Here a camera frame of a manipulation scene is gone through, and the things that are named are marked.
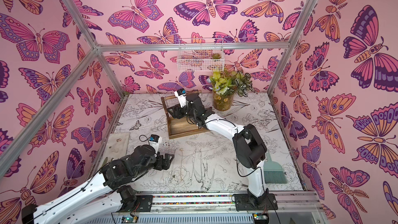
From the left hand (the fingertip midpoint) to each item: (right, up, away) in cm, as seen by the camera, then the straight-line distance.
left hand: (169, 154), depth 75 cm
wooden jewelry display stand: (+2, +10, +27) cm, 29 cm away
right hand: (0, +24, +10) cm, 26 cm away
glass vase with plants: (+30, +37, +22) cm, 53 cm away
